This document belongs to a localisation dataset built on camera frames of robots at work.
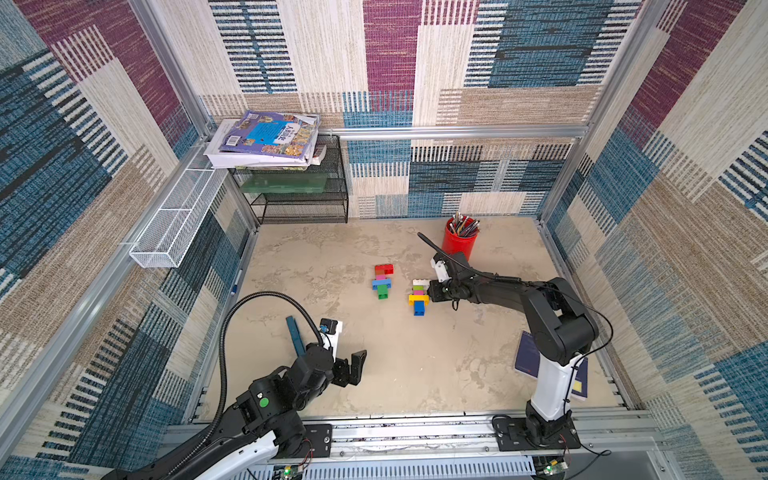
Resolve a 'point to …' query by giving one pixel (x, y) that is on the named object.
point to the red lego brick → (384, 269)
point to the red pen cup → (452, 242)
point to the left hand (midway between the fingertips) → (352, 350)
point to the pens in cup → (464, 226)
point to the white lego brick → (421, 282)
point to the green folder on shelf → (278, 183)
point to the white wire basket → (167, 237)
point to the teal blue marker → (295, 335)
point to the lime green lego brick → (418, 287)
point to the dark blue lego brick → (419, 308)
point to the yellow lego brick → (419, 297)
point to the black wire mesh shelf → (305, 207)
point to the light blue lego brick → (376, 283)
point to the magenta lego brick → (380, 277)
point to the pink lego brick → (419, 292)
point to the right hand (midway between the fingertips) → (434, 293)
